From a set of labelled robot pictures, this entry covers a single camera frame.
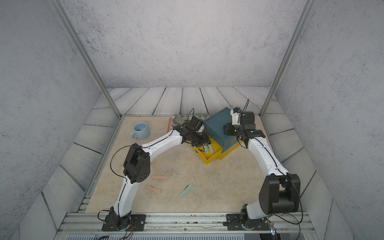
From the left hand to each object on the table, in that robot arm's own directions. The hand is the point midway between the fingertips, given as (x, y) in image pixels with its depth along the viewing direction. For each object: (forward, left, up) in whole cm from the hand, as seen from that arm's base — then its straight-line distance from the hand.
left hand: (213, 144), depth 88 cm
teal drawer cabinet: (+6, -1, +10) cm, 12 cm away
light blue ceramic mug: (+17, +47, -7) cm, 51 cm away
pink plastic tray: (+27, +30, -12) cm, 42 cm away
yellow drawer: (-9, +3, 0) cm, 10 cm away
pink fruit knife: (-14, +31, -11) cm, 36 cm away
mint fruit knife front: (-21, +15, -12) cm, 29 cm away
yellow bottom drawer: (-3, -7, -6) cm, 10 cm away
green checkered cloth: (+34, +16, -11) cm, 39 cm away
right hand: (+5, -6, +8) cm, 11 cm away
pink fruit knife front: (-20, +35, -13) cm, 42 cm away
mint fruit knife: (-1, +4, -4) cm, 6 cm away
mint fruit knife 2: (0, +1, -4) cm, 4 cm away
